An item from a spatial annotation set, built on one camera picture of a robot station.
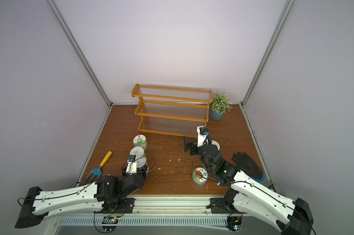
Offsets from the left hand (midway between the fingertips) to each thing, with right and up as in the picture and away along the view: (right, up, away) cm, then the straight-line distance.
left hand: (145, 168), depth 78 cm
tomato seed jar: (+30, -3, -3) cm, 30 cm away
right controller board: (+46, -24, -9) cm, 52 cm away
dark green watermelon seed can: (-1, +3, -4) cm, 5 cm away
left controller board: (-17, -26, -6) cm, 31 cm away
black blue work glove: (+59, -1, +5) cm, 60 cm away
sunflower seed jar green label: (-6, +13, +12) cm, 19 cm away
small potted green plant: (+47, +38, +20) cm, 63 cm away
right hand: (+26, +20, -7) cm, 34 cm away
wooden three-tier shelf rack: (+14, +32, +18) cm, 40 cm away
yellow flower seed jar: (-6, +8, +5) cm, 11 cm away
